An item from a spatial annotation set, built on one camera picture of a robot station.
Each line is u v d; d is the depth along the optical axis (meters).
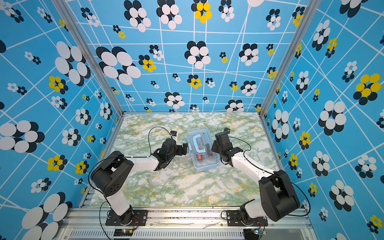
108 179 0.48
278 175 0.44
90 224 0.74
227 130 0.79
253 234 0.70
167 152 0.72
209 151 0.86
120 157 0.53
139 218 0.72
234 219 0.72
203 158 0.85
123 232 0.72
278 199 0.42
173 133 0.83
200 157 0.84
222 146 0.67
